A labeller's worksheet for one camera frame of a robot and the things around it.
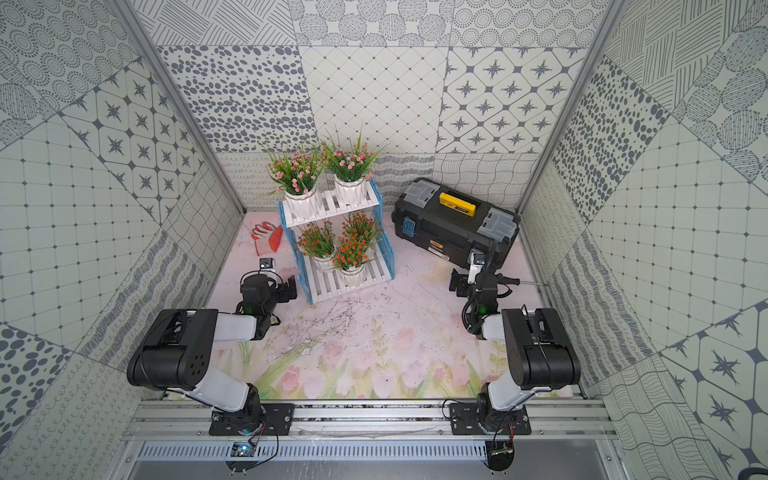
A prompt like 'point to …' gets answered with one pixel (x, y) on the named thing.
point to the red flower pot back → (350, 258)
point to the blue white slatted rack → (319, 285)
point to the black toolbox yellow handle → (449, 225)
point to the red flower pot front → (358, 231)
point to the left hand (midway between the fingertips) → (285, 276)
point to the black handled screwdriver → (516, 281)
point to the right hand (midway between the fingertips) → (470, 273)
